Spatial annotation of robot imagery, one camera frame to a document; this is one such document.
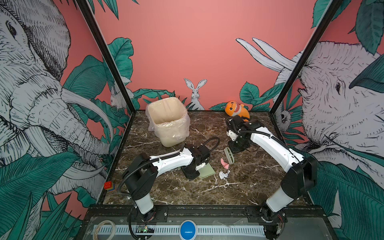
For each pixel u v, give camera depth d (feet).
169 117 3.36
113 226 2.27
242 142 2.29
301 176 1.39
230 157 2.89
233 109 3.65
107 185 2.51
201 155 2.25
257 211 2.44
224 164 3.02
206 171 2.89
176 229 2.30
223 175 2.82
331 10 2.30
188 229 2.26
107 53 2.85
